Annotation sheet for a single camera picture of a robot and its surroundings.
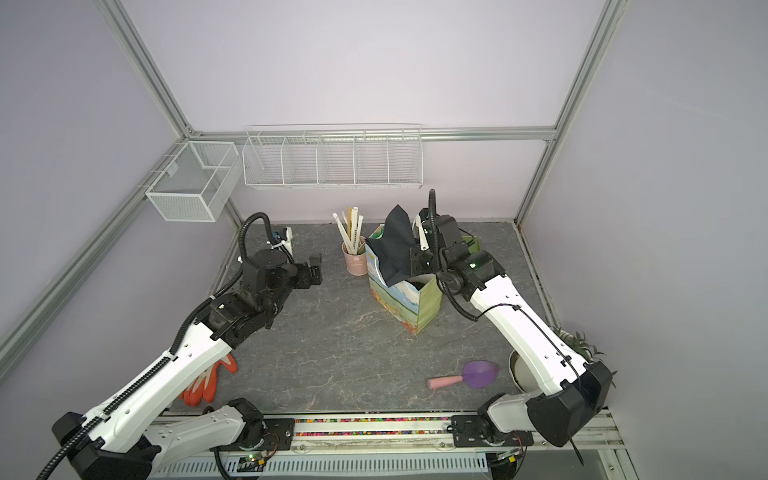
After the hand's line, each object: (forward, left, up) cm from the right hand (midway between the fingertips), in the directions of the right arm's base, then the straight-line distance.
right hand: (415, 254), depth 74 cm
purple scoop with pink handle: (-20, -18, -29) cm, 40 cm away
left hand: (-3, +27, +2) cm, 28 cm away
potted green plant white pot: (-21, -29, -26) cm, 44 cm away
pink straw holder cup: (+14, +19, -23) cm, 33 cm away
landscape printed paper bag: (-9, 0, -11) cm, 14 cm away
